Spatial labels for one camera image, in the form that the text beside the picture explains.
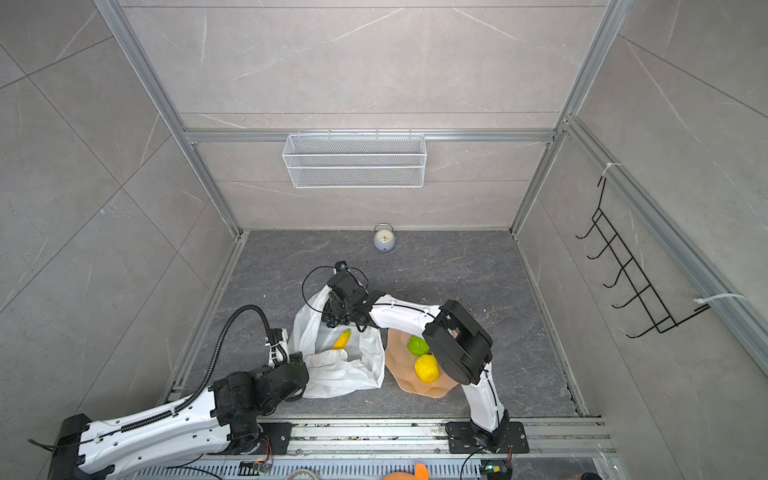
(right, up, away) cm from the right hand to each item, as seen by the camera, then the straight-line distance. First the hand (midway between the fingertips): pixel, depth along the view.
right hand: (338, 293), depth 92 cm
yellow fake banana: (+2, -14, -4) cm, 14 cm away
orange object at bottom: (+23, -37, -26) cm, 51 cm away
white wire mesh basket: (+4, +44, +9) cm, 45 cm away
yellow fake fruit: (+26, -19, -12) cm, 35 cm away
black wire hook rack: (+71, -1, -34) cm, 78 cm away
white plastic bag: (+8, -16, -19) cm, 26 cm away
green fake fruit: (+24, -14, -8) cm, 29 cm away
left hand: (-7, -14, -13) cm, 20 cm away
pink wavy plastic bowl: (+20, -20, -8) cm, 29 cm away
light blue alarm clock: (+14, +19, +22) cm, 32 cm away
